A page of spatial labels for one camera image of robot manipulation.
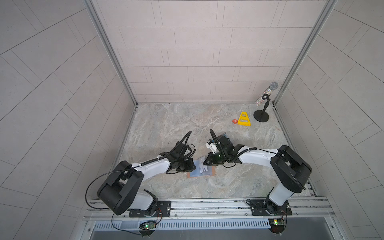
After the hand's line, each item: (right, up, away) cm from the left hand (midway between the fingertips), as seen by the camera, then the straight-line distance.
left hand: (198, 166), depth 84 cm
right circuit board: (+36, -21, -16) cm, 45 cm away
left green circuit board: (-22, -19, -20) cm, 35 cm away
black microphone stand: (+47, +29, +24) cm, 60 cm away
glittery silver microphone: (+45, +47, +4) cm, 65 cm away
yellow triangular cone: (+33, +26, +23) cm, 48 cm away
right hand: (+3, +1, -2) cm, 4 cm away
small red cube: (+26, +25, +20) cm, 41 cm away
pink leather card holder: (-1, -3, -2) cm, 4 cm away
